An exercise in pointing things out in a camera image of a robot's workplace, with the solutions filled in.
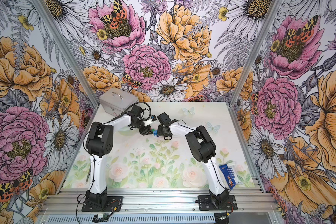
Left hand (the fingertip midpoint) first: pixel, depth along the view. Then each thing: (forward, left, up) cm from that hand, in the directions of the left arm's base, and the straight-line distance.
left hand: (148, 131), depth 103 cm
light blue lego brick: (-2, -5, +1) cm, 6 cm away
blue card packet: (-32, -49, +2) cm, 59 cm away
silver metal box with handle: (+17, +24, +14) cm, 32 cm away
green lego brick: (0, -4, +1) cm, 4 cm away
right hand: (-3, -9, -1) cm, 10 cm away
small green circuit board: (-50, +19, -1) cm, 53 cm away
